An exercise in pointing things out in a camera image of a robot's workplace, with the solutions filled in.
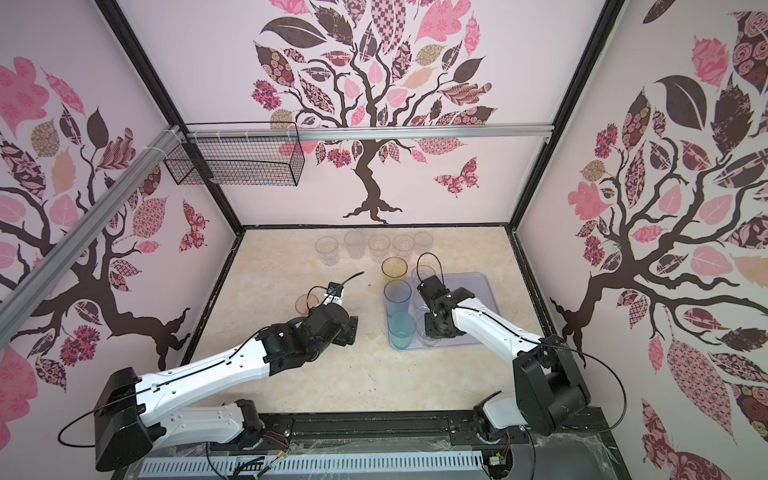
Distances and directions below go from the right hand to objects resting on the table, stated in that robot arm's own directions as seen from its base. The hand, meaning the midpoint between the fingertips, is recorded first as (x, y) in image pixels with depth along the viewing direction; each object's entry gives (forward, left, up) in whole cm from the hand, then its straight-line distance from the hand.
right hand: (439, 327), depth 87 cm
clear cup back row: (+34, +38, -2) cm, 51 cm away
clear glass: (-3, +6, +3) cm, 7 cm away
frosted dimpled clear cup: (+32, +2, +2) cm, 32 cm away
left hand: (-2, +27, +9) cm, 29 cm away
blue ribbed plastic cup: (+16, +12, -7) cm, 21 cm away
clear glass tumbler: (+35, +9, -2) cm, 36 cm away
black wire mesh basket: (+48, +63, +29) cm, 84 cm away
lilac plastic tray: (+21, -17, -9) cm, 29 cm away
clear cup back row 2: (+34, +27, +2) cm, 43 cm away
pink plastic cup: (+10, +42, -2) cm, 43 cm away
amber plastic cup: (+16, +13, +9) cm, 22 cm away
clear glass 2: (+3, +6, +23) cm, 24 cm away
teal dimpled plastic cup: (+1, +11, -2) cm, 11 cm away
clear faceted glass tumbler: (+34, +18, -2) cm, 39 cm away
